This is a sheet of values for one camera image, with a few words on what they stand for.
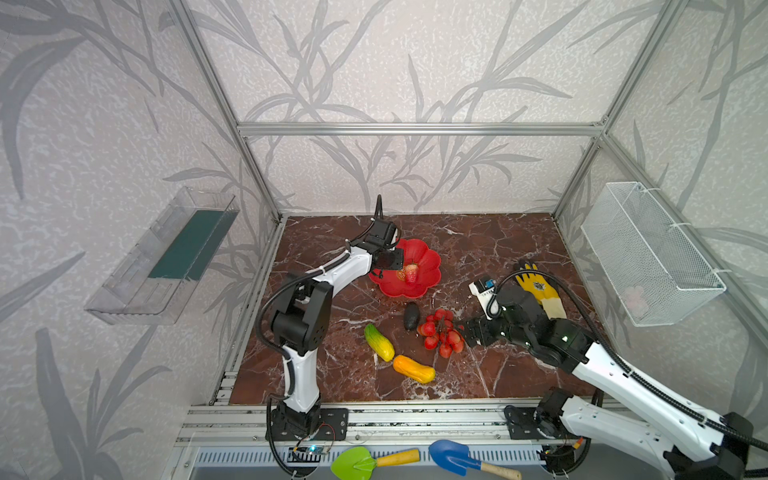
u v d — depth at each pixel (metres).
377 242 0.76
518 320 0.55
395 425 0.75
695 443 0.40
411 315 0.91
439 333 0.85
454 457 0.69
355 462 0.68
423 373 0.79
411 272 0.99
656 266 0.63
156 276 0.64
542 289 1.02
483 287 0.65
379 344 0.84
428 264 1.04
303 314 0.51
